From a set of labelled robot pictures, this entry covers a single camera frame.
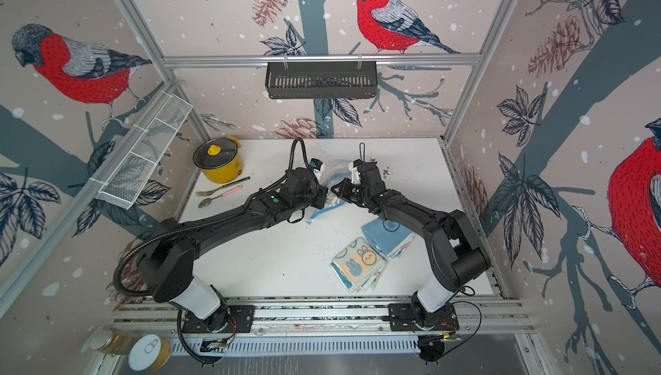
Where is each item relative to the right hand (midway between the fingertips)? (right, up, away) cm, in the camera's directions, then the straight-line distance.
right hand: (333, 185), depth 88 cm
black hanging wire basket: (-5, +42, +17) cm, 46 cm away
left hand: (0, +1, -4) cm, 4 cm away
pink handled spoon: (-52, -8, +12) cm, 54 cm away
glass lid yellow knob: (-47, +12, +12) cm, 50 cm away
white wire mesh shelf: (-62, +16, -5) cm, 64 cm away
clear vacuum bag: (0, -5, -4) cm, 6 cm away
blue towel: (+20, -18, -1) cm, 27 cm away
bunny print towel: (+9, -26, -7) cm, 28 cm away
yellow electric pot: (-43, +4, +15) cm, 46 cm away
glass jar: (-55, -37, -25) cm, 71 cm away
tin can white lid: (-47, -41, -24) cm, 67 cm away
